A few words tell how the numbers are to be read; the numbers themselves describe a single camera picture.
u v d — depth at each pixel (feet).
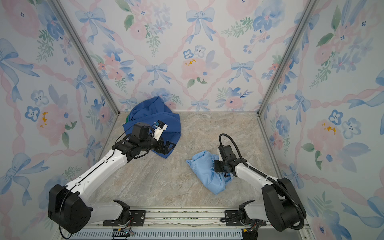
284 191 1.36
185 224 2.40
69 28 2.46
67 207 1.28
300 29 2.46
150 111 3.54
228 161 2.22
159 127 2.26
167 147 2.31
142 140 2.02
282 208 1.36
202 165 2.79
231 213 2.47
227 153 2.31
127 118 3.86
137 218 2.43
